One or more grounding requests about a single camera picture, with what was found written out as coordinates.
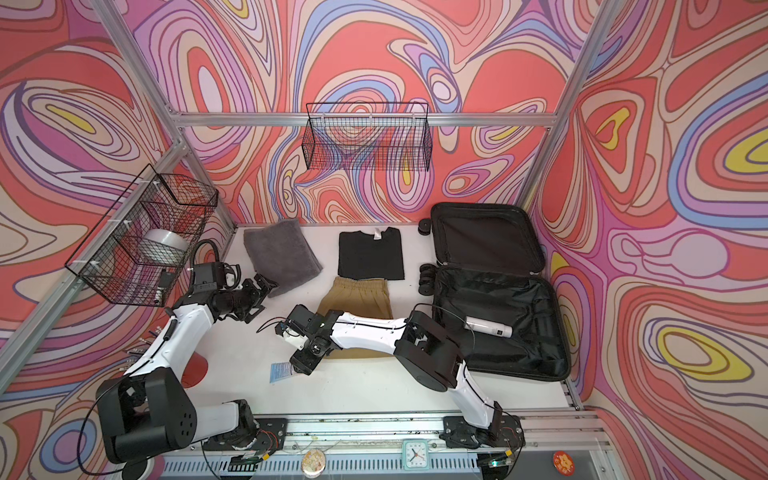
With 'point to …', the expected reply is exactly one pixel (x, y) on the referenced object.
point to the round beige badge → (313, 463)
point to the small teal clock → (415, 454)
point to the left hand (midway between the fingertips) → (274, 290)
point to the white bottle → (488, 327)
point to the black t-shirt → (363, 256)
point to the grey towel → (283, 255)
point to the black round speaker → (140, 469)
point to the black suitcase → (505, 316)
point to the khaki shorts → (368, 297)
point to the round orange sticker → (563, 462)
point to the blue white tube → (279, 370)
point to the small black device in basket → (166, 278)
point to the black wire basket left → (109, 263)
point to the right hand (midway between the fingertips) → (308, 366)
